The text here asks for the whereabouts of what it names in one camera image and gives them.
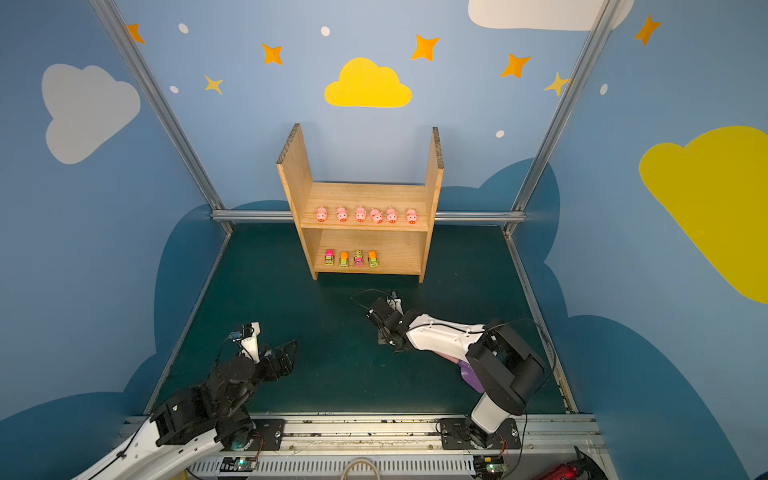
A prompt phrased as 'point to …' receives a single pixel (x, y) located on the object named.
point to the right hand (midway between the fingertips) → (392, 326)
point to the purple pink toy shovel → (467, 374)
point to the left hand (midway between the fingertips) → (290, 347)
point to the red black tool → (583, 468)
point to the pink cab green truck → (329, 257)
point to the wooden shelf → (362, 227)
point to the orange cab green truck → (344, 259)
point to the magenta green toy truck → (358, 259)
